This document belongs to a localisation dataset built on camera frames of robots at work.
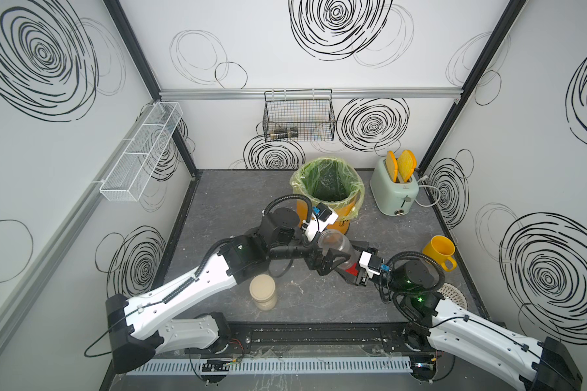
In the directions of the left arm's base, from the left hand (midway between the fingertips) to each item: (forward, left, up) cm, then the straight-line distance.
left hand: (340, 246), depth 60 cm
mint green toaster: (+31, -26, -18) cm, 45 cm away
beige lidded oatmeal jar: (-5, +21, -19) cm, 29 cm away
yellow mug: (+13, -41, -24) cm, 50 cm away
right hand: (0, 0, -5) cm, 5 cm away
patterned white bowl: (-2, -42, -27) cm, 49 cm away
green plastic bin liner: (+35, -1, -14) cm, 38 cm away
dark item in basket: (+45, +14, +1) cm, 48 cm away
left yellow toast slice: (+40, -25, -10) cm, 49 cm away
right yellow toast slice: (+43, -32, -11) cm, 55 cm away
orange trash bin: (+19, -5, -19) cm, 27 cm away
